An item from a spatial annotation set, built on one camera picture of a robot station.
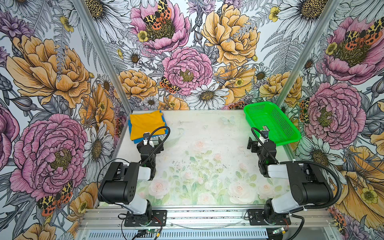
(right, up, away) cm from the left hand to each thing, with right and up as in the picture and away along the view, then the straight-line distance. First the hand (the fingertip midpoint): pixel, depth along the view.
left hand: (152, 142), depth 93 cm
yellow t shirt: (-10, +12, +13) cm, 20 cm away
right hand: (+65, +1, 0) cm, 65 cm away
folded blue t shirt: (-4, +2, -8) cm, 9 cm away
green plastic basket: (+77, +19, +25) cm, 83 cm away
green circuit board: (+7, -38, -23) cm, 45 cm away
